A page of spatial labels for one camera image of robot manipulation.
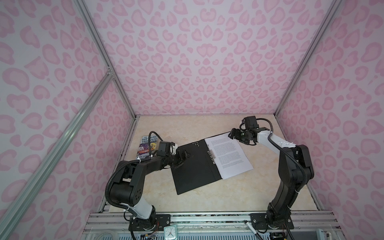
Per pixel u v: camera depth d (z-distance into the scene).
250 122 0.78
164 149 0.75
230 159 0.95
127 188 0.46
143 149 0.97
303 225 0.72
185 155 0.84
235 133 0.88
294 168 0.49
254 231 0.70
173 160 0.80
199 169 0.90
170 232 0.69
